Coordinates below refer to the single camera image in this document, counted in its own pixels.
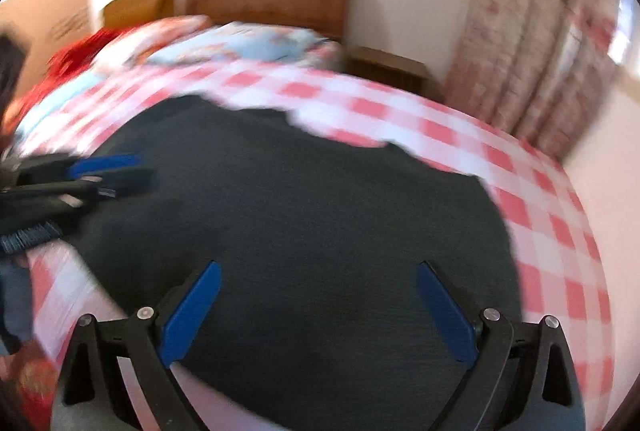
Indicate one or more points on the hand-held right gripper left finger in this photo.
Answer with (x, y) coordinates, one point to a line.
(190, 311)

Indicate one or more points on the barred window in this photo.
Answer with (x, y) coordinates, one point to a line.
(627, 26)

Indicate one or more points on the red patterned blanket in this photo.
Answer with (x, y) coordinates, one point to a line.
(65, 61)

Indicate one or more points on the person's dark clothing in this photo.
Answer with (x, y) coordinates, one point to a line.
(14, 301)

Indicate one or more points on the light blue floral pillow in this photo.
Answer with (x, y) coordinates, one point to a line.
(240, 43)

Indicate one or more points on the wooden nightstand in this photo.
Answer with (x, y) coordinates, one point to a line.
(395, 71)

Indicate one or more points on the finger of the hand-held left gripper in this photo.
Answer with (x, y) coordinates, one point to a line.
(125, 181)
(100, 163)

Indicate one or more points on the pink floral pillow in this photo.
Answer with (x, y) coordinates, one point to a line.
(325, 53)

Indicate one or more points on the dark striped knitted sweater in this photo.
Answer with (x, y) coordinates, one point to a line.
(300, 211)

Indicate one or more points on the small wooden headboard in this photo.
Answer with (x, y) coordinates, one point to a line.
(140, 3)

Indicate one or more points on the floral pink curtain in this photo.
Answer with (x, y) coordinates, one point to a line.
(530, 36)

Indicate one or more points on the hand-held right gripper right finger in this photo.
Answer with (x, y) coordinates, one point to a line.
(445, 311)

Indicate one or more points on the red floral cloth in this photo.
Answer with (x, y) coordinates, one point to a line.
(30, 386)

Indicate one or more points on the red white checkered bed sheet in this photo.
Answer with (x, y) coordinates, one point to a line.
(400, 111)

